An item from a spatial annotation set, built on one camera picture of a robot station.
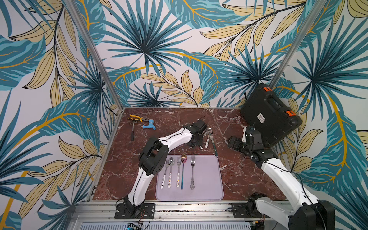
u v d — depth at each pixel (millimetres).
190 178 841
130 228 708
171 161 882
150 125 1065
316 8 689
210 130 1036
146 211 735
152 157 548
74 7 679
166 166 887
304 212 404
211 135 1034
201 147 957
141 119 1101
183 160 899
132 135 1030
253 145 613
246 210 732
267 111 921
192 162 902
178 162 900
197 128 761
